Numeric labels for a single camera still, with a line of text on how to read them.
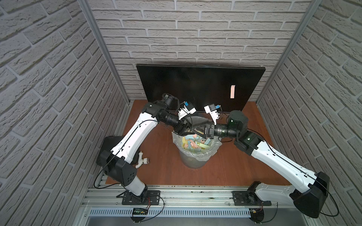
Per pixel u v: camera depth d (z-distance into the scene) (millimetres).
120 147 432
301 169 424
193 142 760
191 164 843
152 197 729
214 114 587
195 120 776
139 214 720
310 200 376
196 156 621
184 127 603
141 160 850
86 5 696
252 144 500
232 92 725
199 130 631
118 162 409
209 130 549
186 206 725
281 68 947
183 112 607
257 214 690
